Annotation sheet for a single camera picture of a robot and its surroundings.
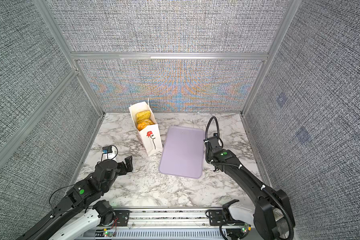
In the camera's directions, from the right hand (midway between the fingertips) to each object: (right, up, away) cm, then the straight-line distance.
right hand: (214, 151), depth 85 cm
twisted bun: (-42, +21, +5) cm, 47 cm away
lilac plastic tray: (-18, -3, +14) cm, 23 cm away
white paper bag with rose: (-37, +8, 0) cm, 38 cm away
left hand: (-47, -2, -11) cm, 48 cm away
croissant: (-40, +16, -2) cm, 43 cm away
